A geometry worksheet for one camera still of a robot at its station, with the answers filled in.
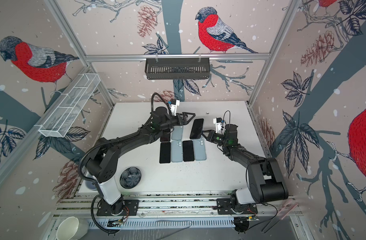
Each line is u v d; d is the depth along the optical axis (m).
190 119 0.78
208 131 0.82
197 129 0.90
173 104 0.77
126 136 0.57
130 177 0.82
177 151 0.93
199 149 0.95
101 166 0.48
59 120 0.71
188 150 0.95
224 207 0.73
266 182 0.44
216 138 0.78
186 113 0.74
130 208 0.73
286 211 0.71
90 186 0.75
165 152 0.92
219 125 0.81
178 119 0.74
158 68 0.95
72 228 0.67
